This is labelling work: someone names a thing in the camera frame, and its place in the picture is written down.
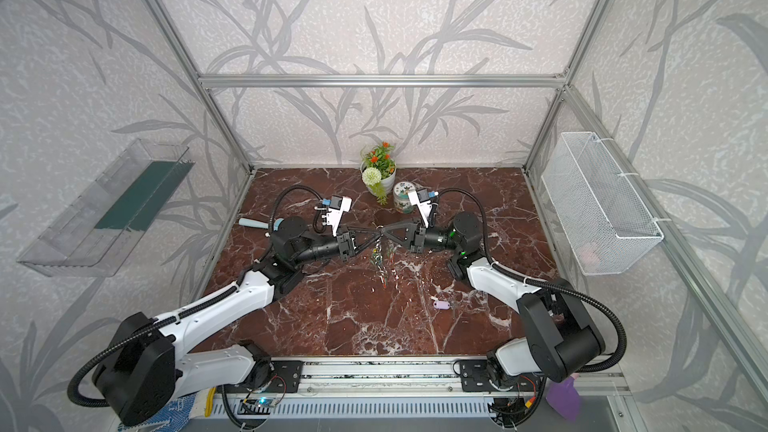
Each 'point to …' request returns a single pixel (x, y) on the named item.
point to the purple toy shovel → (565, 398)
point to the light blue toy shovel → (260, 223)
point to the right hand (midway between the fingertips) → (385, 226)
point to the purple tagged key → (439, 304)
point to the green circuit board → (260, 402)
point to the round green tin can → (401, 198)
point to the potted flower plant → (378, 171)
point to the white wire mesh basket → (608, 230)
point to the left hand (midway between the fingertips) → (381, 232)
